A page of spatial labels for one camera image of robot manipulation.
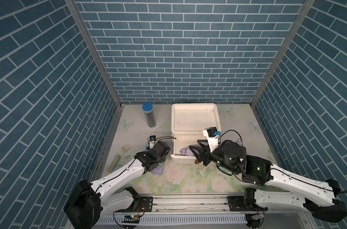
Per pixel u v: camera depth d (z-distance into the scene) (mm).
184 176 839
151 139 737
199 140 629
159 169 825
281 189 454
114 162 857
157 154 619
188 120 806
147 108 921
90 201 389
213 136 509
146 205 728
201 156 532
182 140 801
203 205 752
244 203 667
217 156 524
